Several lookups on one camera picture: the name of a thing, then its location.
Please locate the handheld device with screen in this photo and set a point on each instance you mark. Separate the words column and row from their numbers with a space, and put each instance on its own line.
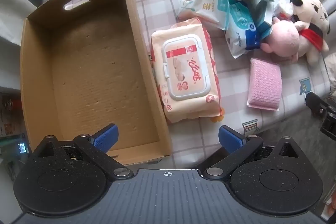
column 22, row 148

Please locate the pink plush toy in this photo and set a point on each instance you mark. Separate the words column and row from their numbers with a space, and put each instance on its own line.
column 283, row 39

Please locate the peach wet wipes pack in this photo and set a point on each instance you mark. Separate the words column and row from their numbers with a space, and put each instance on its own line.
column 183, row 66

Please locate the white cloth cover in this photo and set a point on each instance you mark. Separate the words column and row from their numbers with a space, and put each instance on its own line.
column 15, row 8

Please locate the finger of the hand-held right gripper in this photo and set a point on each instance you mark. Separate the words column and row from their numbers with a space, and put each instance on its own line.
column 315, row 104

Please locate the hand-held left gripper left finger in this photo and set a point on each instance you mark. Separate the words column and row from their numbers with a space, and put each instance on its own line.
column 107, row 134

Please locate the red metal canister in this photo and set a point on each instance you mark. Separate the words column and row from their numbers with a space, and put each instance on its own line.
column 14, row 105

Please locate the black-haired plush doll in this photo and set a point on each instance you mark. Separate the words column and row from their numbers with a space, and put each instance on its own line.
column 312, row 11

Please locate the white cotton swab packet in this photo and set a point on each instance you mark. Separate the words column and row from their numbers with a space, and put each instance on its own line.
column 204, row 1

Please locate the pink knitted cloth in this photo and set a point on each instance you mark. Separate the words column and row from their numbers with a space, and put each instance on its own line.
column 265, row 85

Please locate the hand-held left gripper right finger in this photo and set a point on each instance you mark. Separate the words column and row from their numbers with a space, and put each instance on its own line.
column 230, row 136

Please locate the large cardboard box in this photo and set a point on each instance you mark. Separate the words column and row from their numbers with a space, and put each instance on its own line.
column 92, row 69

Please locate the checked plastic tablecloth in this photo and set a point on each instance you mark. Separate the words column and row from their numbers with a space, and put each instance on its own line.
column 231, row 77

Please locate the teal wet wipes packet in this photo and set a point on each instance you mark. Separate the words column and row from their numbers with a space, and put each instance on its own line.
column 241, row 27

